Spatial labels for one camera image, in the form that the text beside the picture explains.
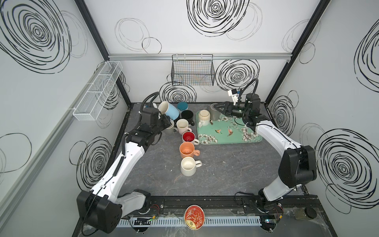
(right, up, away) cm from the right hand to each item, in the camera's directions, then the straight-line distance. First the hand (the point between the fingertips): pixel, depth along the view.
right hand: (213, 108), depth 77 cm
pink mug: (-18, -11, +22) cm, 30 cm away
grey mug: (+6, -3, +31) cm, 31 cm away
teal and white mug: (-18, +4, +36) cm, 40 cm away
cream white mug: (-12, -18, +17) cm, 28 cm away
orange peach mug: (-14, -25, +15) cm, 32 cm away
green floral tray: (+13, -14, +26) cm, 32 cm away
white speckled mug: (-13, -34, +9) cm, 38 cm away
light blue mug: (-25, 0, -1) cm, 25 cm away
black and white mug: (-14, -4, +26) cm, 30 cm away
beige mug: (-3, -5, +24) cm, 25 cm away
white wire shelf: (-73, +2, +11) cm, 74 cm away
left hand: (-22, -5, -1) cm, 23 cm away
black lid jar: (+39, -48, -12) cm, 63 cm away
